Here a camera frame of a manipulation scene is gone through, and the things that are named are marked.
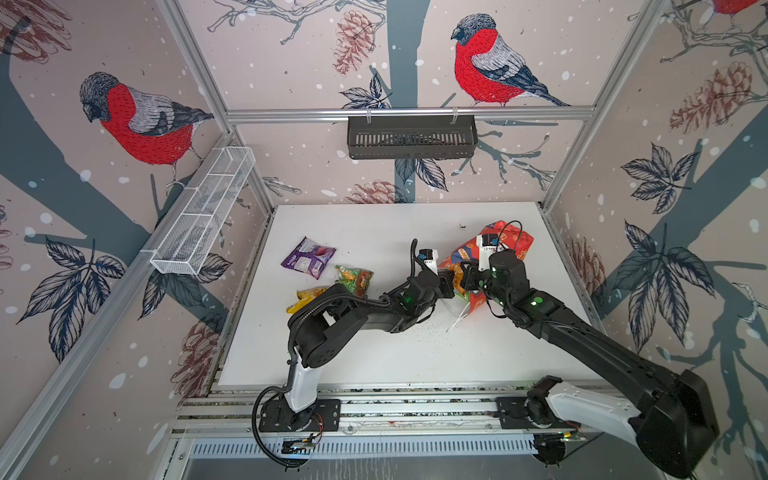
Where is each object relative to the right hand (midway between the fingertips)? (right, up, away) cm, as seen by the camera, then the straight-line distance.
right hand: (458, 265), depth 80 cm
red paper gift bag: (+4, +2, +1) cm, 4 cm away
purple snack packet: (-47, 0, +21) cm, 51 cm away
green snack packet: (-30, -6, +14) cm, 33 cm away
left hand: (+1, -3, +5) cm, 6 cm away
